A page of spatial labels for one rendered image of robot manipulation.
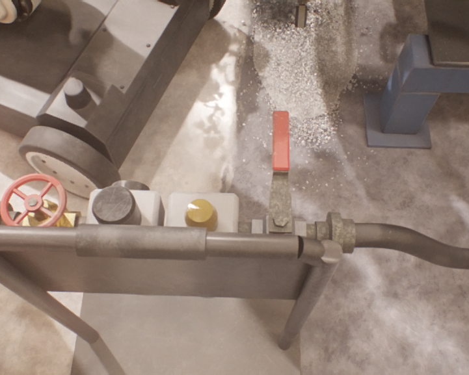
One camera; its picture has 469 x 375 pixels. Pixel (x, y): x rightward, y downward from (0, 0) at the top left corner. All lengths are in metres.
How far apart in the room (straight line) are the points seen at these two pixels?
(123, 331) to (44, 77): 0.52
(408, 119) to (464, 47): 0.20
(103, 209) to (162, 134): 0.64
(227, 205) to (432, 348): 0.60
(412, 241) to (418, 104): 0.53
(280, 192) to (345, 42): 0.81
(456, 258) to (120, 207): 0.44
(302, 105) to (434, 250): 0.63
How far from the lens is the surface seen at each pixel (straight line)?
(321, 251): 0.52
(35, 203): 0.62
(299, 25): 1.07
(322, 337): 1.07
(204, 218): 0.59
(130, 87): 1.07
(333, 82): 1.31
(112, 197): 0.60
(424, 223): 1.19
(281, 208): 0.62
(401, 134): 1.26
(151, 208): 0.64
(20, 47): 1.22
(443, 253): 0.74
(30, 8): 1.14
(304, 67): 1.32
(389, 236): 0.66
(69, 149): 1.01
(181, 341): 1.05
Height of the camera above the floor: 1.04
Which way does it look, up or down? 65 degrees down
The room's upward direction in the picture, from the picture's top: straight up
